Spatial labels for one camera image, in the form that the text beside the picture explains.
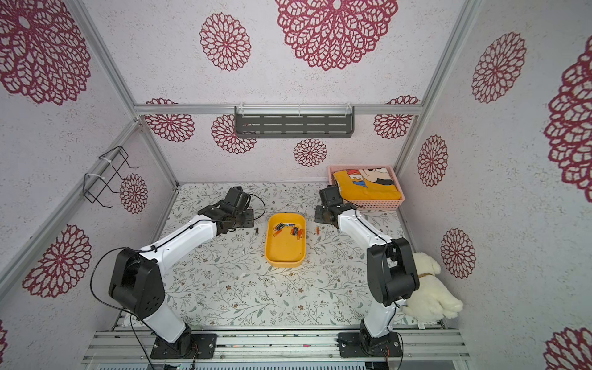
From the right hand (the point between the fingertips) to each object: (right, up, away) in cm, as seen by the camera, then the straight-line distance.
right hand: (321, 211), depth 94 cm
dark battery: (-28, -9, +9) cm, 31 cm away
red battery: (-1, -9, +9) cm, 12 cm away
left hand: (-30, -2, -4) cm, 30 cm away
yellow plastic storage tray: (-15, -13, +7) cm, 20 cm away
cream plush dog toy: (+33, -27, -21) cm, 48 cm away
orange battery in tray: (-19, -10, +7) cm, 22 cm away
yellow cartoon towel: (+24, +13, +16) cm, 31 cm away
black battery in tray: (-17, -7, +9) cm, 21 cm away
